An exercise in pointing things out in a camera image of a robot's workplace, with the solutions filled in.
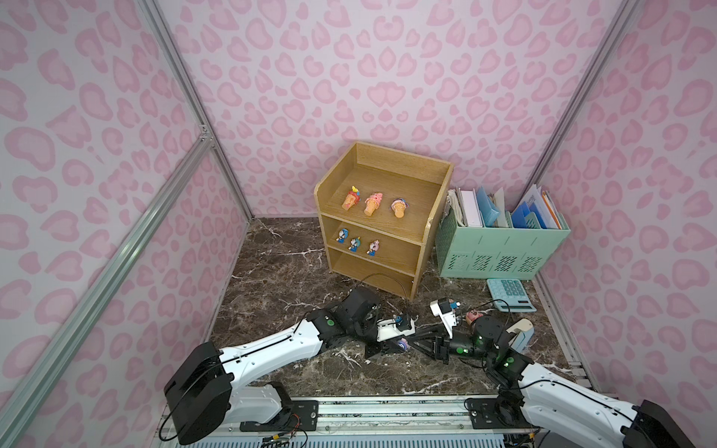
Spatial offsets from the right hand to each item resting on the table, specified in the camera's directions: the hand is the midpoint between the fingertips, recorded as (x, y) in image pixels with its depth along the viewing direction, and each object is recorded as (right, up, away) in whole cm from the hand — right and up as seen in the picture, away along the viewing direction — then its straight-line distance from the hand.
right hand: (411, 343), depth 71 cm
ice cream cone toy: (-3, +35, +4) cm, 36 cm away
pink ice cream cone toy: (-10, +36, +5) cm, 38 cm away
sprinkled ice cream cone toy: (-16, +38, +7) cm, 41 cm away
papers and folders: (+23, +36, +15) cm, 46 cm away
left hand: (-2, 0, +2) cm, 3 cm away
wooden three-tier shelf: (-2, +47, +16) cm, 50 cm away
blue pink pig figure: (-9, +24, +14) cm, 30 cm away
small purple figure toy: (-2, 0, -1) cm, 2 cm away
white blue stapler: (+36, -2, +13) cm, 38 cm away
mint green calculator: (+36, +8, +23) cm, 43 cm away
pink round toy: (+22, +3, +17) cm, 28 cm away
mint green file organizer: (+30, +22, +17) cm, 41 cm away
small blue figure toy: (-19, +28, +17) cm, 38 cm away
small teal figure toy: (-15, +25, +15) cm, 33 cm away
